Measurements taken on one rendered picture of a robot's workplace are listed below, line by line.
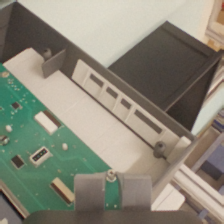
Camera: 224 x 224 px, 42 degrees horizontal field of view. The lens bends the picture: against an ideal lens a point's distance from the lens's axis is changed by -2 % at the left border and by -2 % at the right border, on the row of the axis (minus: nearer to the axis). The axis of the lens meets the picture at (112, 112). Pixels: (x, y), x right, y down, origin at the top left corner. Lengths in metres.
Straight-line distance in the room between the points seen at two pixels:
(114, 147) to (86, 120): 0.03
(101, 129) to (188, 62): 0.30
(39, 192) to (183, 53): 0.38
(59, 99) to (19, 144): 0.05
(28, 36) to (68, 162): 0.13
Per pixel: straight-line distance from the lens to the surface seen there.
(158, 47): 0.51
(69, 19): 0.36
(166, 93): 0.45
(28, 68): 0.26
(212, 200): 0.87
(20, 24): 0.29
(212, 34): 2.09
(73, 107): 0.23
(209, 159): 4.24
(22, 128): 0.21
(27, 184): 0.20
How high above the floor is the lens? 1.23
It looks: 22 degrees down
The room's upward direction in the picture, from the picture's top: 130 degrees clockwise
